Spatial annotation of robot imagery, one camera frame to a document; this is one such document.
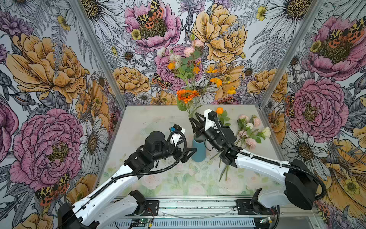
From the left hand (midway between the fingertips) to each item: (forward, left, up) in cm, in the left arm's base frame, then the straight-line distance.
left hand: (188, 148), depth 69 cm
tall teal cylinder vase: (+8, -8, -23) cm, 25 cm away
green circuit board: (-26, +24, -25) cm, 44 cm away
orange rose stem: (+42, -28, -23) cm, 55 cm away
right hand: (+12, -1, +8) cm, 15 cm away
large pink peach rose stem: (+14, -41, -20) cm, 48 cm away
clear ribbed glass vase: (+39, -5, -10) cm, 41 cm away
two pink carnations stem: (+21, -38, -22) cm, 49 cm away
